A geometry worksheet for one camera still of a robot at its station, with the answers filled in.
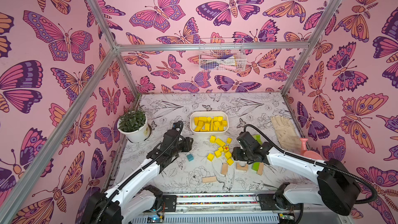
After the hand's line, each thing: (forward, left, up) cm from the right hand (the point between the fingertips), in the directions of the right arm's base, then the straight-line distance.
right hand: (235, 153), depth 86 cm
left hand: (+4, +24, +8) cm, 26 cm away
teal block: (-2, +25, -2) cm, 25 cm away
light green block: (+12, -16, -4) cm, 21 cm away
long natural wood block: (-13, +14, -5) cm, 20 cm away
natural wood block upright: (-7, +6, -5) cm, 10 cm away
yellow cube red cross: (+3, +5, -2) cm, 6 cm away
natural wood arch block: (-7, -2, -3) cm, 8 cm away
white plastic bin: (+22, +15, -1) cm, 26 cm away
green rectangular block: (-6, -11, -3) cm, 13 cm away
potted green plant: (+9, +55, +14) cm, 58 cm away
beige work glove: (+13, -35, -4) cm, 38 cm away
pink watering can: (-2, -36, +7) cm, 37 cm away
